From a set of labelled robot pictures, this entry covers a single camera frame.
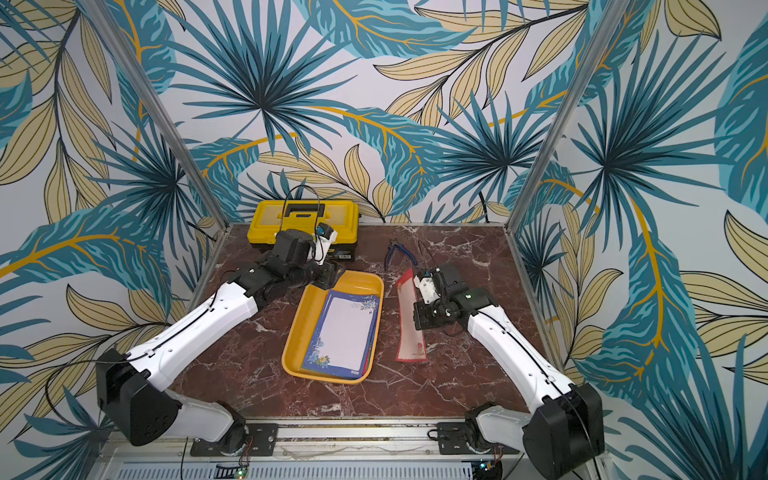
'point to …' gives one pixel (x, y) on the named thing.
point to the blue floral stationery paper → (342, 339)
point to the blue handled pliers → (393, 245)
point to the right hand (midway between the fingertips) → (416, 316)
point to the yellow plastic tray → (357, 282)
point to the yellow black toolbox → (266, 218)
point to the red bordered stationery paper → (409, 345)
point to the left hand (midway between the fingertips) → (334, 268)
